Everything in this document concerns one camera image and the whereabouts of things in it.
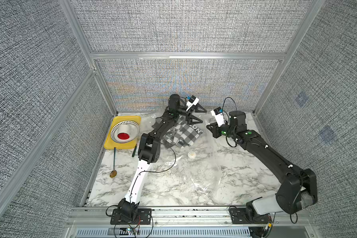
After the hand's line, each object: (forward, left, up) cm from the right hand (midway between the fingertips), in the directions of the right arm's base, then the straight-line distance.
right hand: (208, 121), depth 81 cm
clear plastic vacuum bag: (-15, +10, -25) cm, 30 cm away
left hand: (+5, +1, -1) cm, 5 cm away
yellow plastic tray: (+1, +63, -24) cm, 67 cm away
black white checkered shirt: (+5, +13, -21) cm, 25 cm away
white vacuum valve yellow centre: (-8, +8, -24) cm, 26 cm away
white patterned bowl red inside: (+7, +53, -19) cm, 56 cm away
